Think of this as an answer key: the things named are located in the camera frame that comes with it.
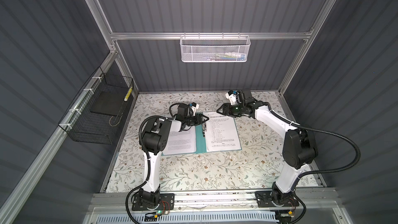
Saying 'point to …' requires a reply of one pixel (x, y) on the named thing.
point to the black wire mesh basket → (96, 115)
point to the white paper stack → (222, 134)
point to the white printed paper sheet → (183, 141)
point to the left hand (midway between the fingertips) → (207, 119)
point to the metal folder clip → (204, 129)
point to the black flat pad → (110, 102)
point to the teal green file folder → (201, 142)
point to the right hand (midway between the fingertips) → (221, 112)
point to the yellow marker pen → (127, 94)
